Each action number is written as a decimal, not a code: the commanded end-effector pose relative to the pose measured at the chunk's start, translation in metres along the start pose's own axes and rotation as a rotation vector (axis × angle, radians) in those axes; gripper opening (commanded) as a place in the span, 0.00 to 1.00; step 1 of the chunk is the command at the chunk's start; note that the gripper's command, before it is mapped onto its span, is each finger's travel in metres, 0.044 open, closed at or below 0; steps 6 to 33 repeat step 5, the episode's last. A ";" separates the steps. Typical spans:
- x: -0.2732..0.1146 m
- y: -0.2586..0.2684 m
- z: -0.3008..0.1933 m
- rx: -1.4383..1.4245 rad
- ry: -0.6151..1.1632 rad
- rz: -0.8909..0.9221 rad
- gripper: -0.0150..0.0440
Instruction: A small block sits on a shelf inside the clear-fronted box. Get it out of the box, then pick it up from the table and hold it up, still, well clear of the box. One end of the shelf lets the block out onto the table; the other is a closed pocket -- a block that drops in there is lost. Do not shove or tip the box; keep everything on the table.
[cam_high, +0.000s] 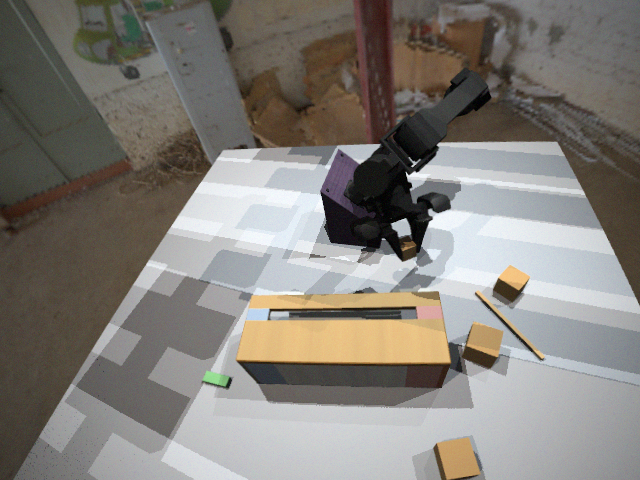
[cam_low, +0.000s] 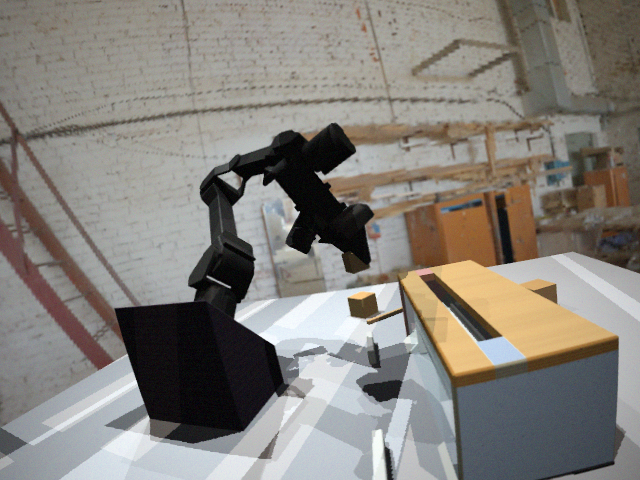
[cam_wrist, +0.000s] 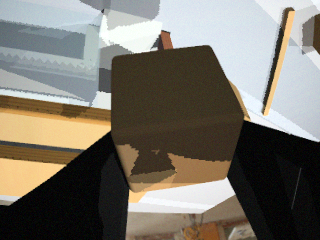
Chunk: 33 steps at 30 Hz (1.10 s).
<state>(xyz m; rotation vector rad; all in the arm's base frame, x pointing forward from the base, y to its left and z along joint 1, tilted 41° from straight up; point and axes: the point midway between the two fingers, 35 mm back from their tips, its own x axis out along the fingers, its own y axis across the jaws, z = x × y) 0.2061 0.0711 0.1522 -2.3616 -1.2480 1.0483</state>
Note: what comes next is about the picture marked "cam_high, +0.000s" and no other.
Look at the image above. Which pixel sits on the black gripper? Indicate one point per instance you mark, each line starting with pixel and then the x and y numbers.
pixel 397 204

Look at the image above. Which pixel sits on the small green block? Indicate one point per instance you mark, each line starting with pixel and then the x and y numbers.
pixel 216 379

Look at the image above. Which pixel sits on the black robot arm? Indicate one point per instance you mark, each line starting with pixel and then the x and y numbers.
pixel 416 137

